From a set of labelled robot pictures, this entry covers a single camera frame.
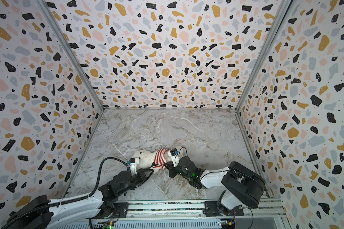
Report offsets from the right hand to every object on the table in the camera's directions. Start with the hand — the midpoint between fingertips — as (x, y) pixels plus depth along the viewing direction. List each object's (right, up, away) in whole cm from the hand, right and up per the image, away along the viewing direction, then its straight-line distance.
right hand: (164, 162), depth 81 cm
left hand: (-4, -3, -4) cm, 6 cm away
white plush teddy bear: (-11, +1, +2) cm, 11 cm away
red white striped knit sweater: (-3, +1, +1) cm, 3 cm away
